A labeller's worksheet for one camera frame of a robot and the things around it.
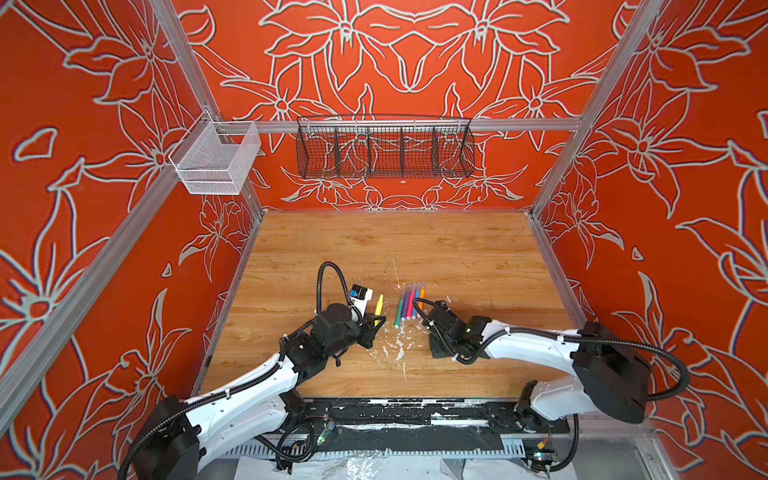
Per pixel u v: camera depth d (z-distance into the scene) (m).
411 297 0.95
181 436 0.40
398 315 0.90
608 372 0.43
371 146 1.00
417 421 0.73
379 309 0.76
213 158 0.93
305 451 0.61
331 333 0.59
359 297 0.68
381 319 0.76
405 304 0.93
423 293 0.95
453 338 0.65
